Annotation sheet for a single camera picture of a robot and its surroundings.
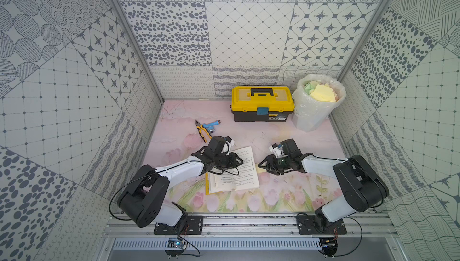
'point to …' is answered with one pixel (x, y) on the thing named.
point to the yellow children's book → (217, 181)
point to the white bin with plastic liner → (309, 115)
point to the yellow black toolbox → (262, 103)
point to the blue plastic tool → (210, 126)
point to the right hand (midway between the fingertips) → (262, 169)
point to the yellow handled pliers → (199, 126)
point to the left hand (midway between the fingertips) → (241, 158)
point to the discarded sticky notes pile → (320, 92)
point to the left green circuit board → (175, 247)
